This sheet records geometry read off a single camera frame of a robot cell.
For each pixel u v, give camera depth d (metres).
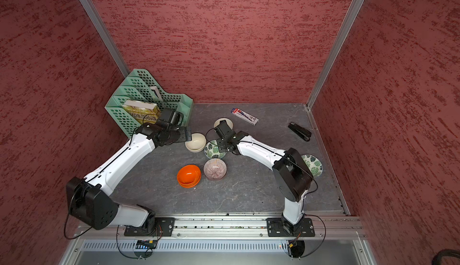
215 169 0.88
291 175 0.47
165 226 0.74
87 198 0.40
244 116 1.13
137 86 1.00
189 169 0.86
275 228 0.74
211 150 0.97
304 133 1.02
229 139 0.68
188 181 0.81
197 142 0.95
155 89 1.05
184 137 0.73
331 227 0.76
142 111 0.84
